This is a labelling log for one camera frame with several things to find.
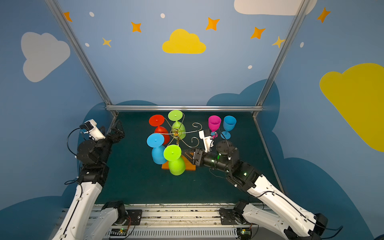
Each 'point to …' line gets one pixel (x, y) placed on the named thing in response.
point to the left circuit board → (118, 232)
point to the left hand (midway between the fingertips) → (110, 123)
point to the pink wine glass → (214, 123)
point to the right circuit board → (245, 233)
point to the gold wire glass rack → (177, 134)
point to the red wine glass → (158, 120)
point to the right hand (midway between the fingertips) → (185, 151)
